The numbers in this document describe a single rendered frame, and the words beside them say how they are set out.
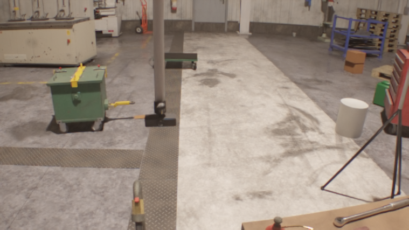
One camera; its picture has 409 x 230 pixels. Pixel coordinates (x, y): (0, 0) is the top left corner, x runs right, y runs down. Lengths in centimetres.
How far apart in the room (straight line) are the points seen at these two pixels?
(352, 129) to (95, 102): 257
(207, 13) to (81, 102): 760
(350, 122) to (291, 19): 781
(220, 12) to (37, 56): 616
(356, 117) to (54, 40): 483
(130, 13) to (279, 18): 497
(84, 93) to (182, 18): 750
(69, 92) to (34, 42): 309
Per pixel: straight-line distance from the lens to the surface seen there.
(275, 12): 1056
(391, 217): 155
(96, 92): 296
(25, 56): 619
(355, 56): 608
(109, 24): 904
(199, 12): 1010
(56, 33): 568
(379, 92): 452
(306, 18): 1093
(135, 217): 126
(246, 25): 1000
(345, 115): 325
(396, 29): 997
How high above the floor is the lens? 135
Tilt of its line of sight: 23 degrees down
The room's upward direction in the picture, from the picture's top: 2 degrees clockwise
